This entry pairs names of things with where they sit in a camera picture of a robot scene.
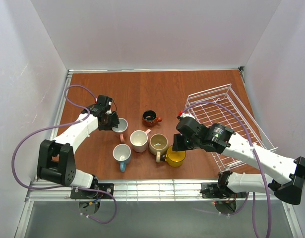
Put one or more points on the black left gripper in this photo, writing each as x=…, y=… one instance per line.
x=112, y=121

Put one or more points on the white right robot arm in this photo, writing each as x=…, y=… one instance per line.
x=283, y=176

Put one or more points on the beige round mug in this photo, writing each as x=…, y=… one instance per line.
x=158, y=145

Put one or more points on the pink floral textured mug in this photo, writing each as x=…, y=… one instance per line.
x=121, y=129

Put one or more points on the pale pink faceted mug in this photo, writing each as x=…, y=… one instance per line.
x=139, y=140

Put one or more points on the blue floral mug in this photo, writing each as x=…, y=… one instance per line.
x=122, y=154

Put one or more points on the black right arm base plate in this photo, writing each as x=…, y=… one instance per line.
x=214, y=190

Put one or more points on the white wire dish rack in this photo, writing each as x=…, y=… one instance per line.
x=223, y=106

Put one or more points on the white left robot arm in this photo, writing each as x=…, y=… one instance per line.
x=56, y=162

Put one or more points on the orange black patterned mug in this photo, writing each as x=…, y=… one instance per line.
x=149, y=118

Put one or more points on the yellow enamel mug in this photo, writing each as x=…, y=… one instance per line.
x=173, y=158

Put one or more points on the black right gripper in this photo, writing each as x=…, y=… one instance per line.
x=178, y=143

